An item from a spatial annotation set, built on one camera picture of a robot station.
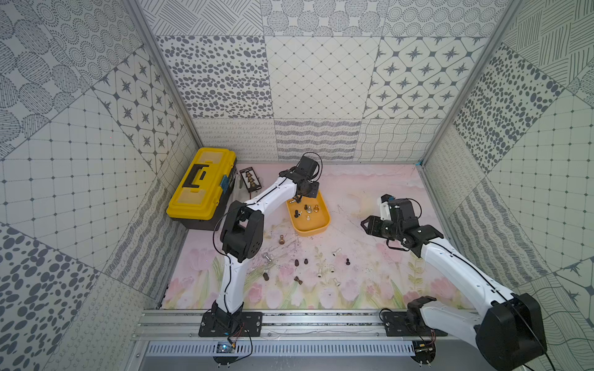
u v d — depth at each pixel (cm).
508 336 39
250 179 111
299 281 84
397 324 74
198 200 85
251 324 73
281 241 93
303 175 74
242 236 56
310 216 99
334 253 89
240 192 109
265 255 88
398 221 64
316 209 101
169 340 73
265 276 82
